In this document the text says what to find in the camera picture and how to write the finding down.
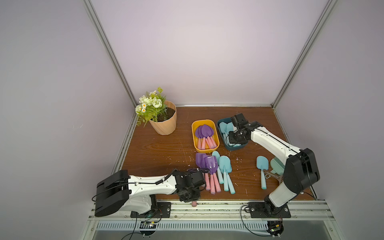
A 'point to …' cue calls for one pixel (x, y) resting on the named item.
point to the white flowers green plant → (152, 107)
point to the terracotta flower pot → (166, 123)
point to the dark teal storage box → (229, 148)
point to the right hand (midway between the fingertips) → (233, 133)
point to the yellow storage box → (200, 123)
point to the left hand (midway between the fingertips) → (201, 201)
